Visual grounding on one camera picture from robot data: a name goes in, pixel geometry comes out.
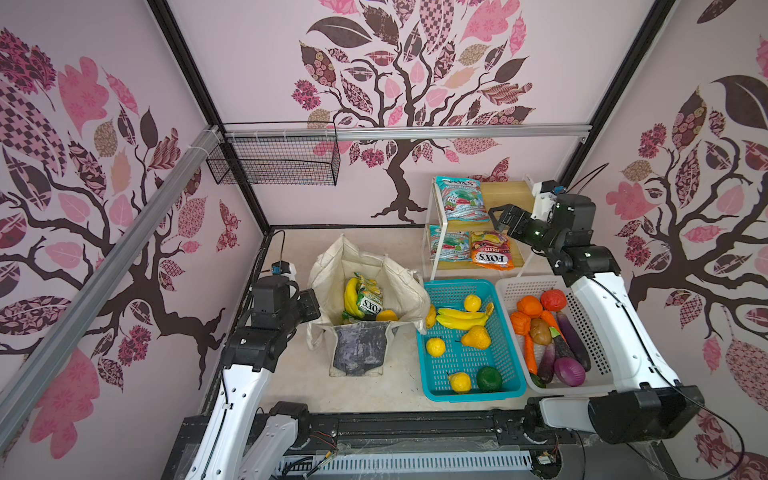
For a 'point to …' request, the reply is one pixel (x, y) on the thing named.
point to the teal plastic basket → (468, 351)
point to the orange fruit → (386, 315)
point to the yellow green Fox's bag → (369, 309)
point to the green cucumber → (535, 379)
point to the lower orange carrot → (530, 354)
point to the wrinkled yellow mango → (431, 317)
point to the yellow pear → (477, 337)
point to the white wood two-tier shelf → (496, 193)
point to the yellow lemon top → (472, 303)
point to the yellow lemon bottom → (460, 382)
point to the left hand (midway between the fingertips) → (315, 300)
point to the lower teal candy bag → (456, 245)
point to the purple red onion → (570, 371)
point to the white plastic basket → (559, 350)
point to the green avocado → (489, 379)
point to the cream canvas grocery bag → (356, 347)
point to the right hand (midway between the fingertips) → (504, 211)
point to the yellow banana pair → (460, 319)
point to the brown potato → (540, 332)
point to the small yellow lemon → (436, 347)
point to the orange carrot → (549, 319)
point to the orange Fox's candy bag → (491, 249)
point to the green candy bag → (367, 289)
